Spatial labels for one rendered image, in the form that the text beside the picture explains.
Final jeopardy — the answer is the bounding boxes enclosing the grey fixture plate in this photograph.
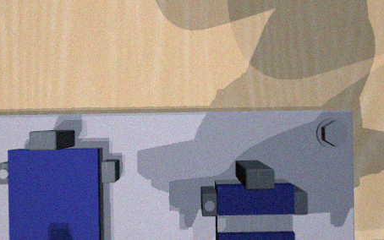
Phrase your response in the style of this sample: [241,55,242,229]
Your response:
[0,110,354,240]

